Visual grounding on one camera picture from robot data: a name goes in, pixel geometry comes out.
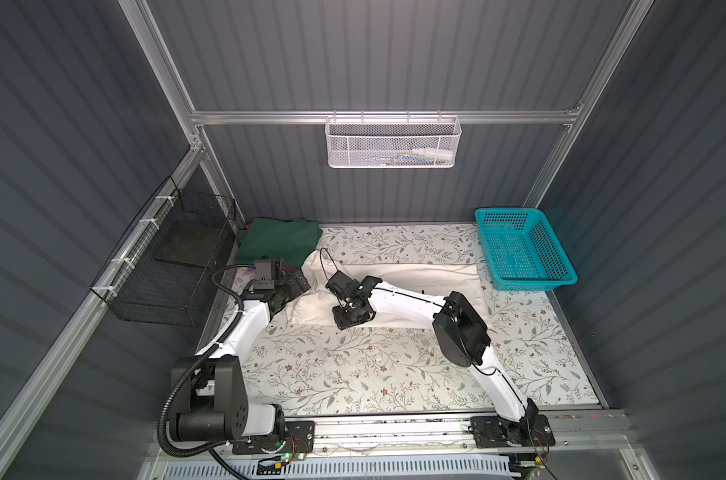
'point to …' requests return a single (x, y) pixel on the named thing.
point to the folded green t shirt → (291, 241)
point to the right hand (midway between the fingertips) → (342, 325)
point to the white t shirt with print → (313, 305)
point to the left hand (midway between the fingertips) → (294, 285)
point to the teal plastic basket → (521, 252)
